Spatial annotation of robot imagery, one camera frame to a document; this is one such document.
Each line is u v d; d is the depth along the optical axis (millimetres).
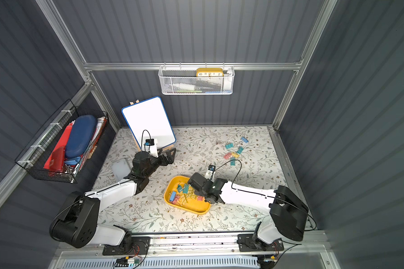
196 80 898
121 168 989
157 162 769
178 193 889
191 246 751
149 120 860
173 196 865
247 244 723
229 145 1083
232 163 1014
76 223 428
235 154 1043
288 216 426
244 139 1123
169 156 786
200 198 859
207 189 612
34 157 612
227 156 1037
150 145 738
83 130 747
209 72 868
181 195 868
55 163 642
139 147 929
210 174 747
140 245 744
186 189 889
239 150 1057
